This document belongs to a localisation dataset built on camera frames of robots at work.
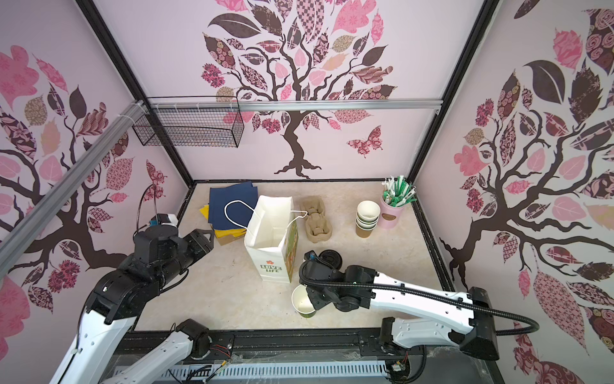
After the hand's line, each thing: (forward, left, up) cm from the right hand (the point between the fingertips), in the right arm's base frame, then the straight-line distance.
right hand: (312, 290), depth 71 cm
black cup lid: (+12, -7, -2) cm, 14 cm away
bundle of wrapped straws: (+39, -35, +2) cm, 52 cm away
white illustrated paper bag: (+25, +17, -11) cm, 32 cm away
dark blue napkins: (+20, +25, +16) cm, 36 cm away
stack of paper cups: (+27, -21, 0) cm, 34 cm away
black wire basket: (+62, +49, +20) cm, 81 cm away
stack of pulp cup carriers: (+30, -3, -10) cm, 31 cm away
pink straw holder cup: (+32, -32, -6) cm, 45 cm away
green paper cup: (-1, +4, -8) cm, 9 cm away
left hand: (+9, +29, +15) cm, 33 cm away
